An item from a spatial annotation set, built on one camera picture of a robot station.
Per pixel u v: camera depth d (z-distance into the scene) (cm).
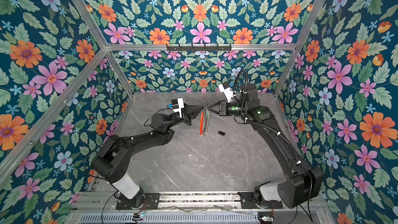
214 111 66
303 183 38
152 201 73
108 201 73
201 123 68
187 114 64
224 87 63
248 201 73
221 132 98
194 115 69
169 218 76
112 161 46
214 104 66
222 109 63
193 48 92
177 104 59
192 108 65
